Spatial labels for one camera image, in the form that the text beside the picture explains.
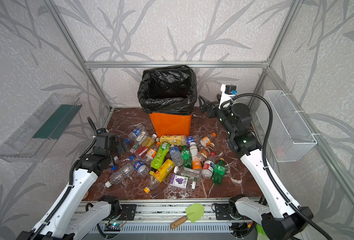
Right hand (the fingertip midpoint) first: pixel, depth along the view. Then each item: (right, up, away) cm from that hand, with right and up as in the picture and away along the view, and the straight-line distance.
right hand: (209, 90), depth 63 cm
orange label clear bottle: (-31, -33, +26) cm, 52 cm away
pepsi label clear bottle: (-35, -40, +20) cm, 57 cm away
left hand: (-45, -23, +15) cm, 52 cm away
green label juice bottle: (-26, -34, +24) cm, 48 cm away
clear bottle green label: (-6, -43, +23) cm, 50 cm away
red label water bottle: (+3, -39, +19) cm, 43 cm away
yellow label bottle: (-23, -41, +19) cm, 50 cm away
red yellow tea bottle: (-35, -27, +31) cm, 54 cm away
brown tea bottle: (+1, -31, +24) cm, 39 cm away
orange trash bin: (-23, -15, +33) cm, 43 cm away
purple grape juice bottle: (-13, -46, +17) cm, 51 cm away
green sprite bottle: (-9, -35, +26) cm, 45 cm away
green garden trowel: (-6, -59, +11) cm, 60 cm away
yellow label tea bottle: (-18, -25, +29) cm, 42 cm away
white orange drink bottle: (-4, -38, +23) cm, 45 cm away
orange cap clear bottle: (+3, -26, +33) cm, 42 cm away
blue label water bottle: (-16, -35, +29) cm, 48 cm away
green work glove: (+24, -64, +3) cm, 69 cm away
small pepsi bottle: (-7, -25, +34) cm, 43 cm away
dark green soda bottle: (+9, -42, +21) cm, 48 cm away
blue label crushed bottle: (-46, -23, +37) cm, 63 cm away
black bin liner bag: (-22, +8, +36) cm, 42 cm away
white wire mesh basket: (+33, -20, -2) cm, 39 cm away
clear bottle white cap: (-46, -43, +18) cm, 65 cm away
